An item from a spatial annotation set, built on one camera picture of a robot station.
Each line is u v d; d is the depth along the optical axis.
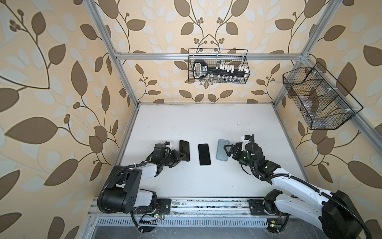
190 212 0.74
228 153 0.75
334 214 0.40
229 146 0.78
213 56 0.90
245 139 0.76
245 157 0.69
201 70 0.84
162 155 0.74
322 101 0.74
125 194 0.43
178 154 0.84
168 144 0.87
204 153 0.94
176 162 0.81
